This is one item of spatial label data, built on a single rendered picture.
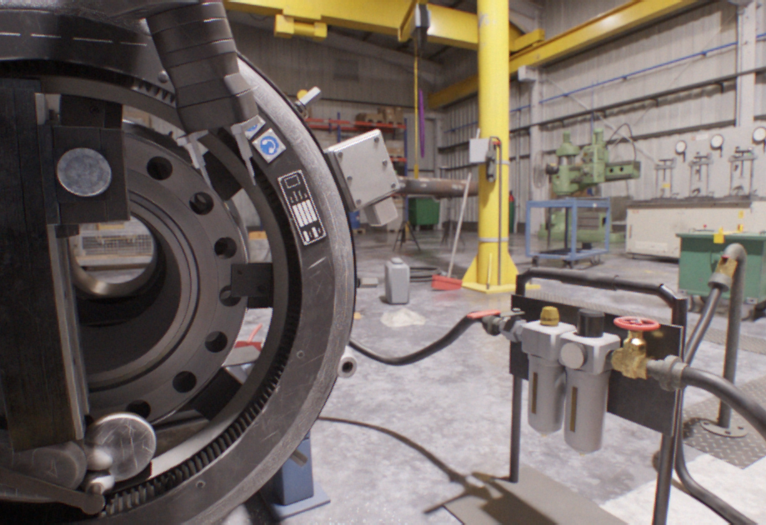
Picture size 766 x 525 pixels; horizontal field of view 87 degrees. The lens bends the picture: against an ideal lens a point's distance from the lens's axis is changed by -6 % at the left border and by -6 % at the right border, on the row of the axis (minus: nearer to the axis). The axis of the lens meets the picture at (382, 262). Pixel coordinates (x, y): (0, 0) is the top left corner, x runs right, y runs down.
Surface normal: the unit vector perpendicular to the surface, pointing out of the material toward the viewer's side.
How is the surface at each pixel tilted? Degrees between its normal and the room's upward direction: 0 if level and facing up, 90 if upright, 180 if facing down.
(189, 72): 122
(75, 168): 90
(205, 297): 90
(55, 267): 90
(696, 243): 90
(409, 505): 0
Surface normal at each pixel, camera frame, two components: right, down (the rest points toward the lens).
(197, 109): -0.11, 0.50
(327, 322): 0.51, 0.09
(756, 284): -0.83, 0.07
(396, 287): 0.12, 0.11
